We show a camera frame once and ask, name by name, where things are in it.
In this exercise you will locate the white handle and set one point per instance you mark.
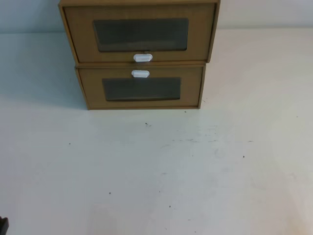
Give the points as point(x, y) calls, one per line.
point(140, 73)
point(142, 58)

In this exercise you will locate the brown cardboard shoebox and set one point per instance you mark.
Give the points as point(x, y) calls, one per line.
point(113, 31)
point(167, 87)

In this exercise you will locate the black object at corner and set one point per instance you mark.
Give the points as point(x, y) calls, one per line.
point(4, 225)

